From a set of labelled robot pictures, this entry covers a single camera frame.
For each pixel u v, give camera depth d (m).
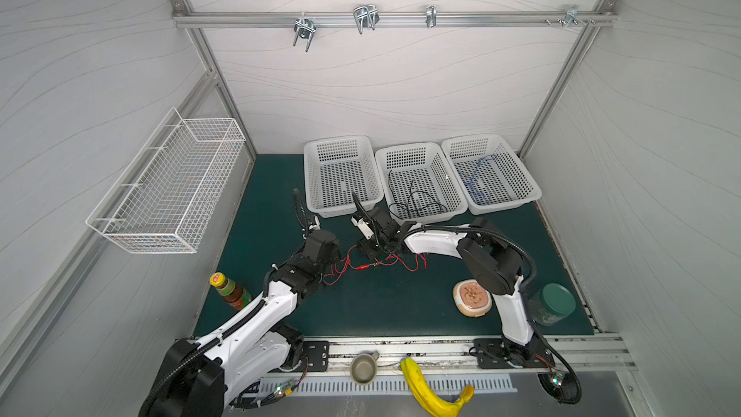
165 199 0.68
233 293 0.73
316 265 0.63
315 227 0.75
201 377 0.39
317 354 0.73
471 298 0.81
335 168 1.15
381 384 0.70
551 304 0.72
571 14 0.77
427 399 0.64
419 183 1.11
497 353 0.75
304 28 0.79
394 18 0.78
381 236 0.75
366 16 0.77
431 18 0.78
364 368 0.72
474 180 1.11
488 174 1.15
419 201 1.05
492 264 0.52
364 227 0.79
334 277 0.86
